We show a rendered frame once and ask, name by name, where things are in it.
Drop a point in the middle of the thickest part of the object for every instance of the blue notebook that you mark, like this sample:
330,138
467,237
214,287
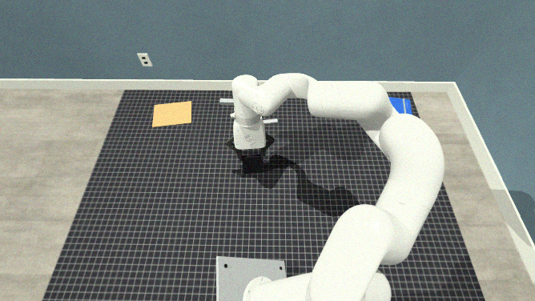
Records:
403,106

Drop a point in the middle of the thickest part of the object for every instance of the black grid work mat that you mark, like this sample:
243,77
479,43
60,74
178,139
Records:
162,202

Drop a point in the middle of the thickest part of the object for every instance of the black rectangular tile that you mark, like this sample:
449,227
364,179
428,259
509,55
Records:
252,164

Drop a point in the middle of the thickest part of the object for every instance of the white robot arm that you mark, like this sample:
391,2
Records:
364,236

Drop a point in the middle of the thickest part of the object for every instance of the tan flat rectangular tile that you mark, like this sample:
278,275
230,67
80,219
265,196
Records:
172,114

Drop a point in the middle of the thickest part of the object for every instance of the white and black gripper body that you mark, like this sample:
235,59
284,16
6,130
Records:
249,137

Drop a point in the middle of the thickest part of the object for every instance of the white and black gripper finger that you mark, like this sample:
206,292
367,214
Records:
268,143
230,143

